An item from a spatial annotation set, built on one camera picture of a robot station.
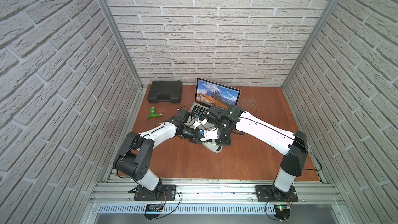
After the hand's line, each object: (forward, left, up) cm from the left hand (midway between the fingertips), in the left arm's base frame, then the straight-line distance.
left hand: (210, 141), depth 77 cm
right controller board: (-29, -34, -14) cm, 46 cm away
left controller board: (-28, +28, -17) cm, 43 cm away
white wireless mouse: (-3, -1, +1) cm, 3 cm away
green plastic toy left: (+26, +38, -14) cm, 48 cm away
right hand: (+1, -6, +1) cm, 6 cm away
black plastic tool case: (+45, +32, -11) cm, 56 cm away
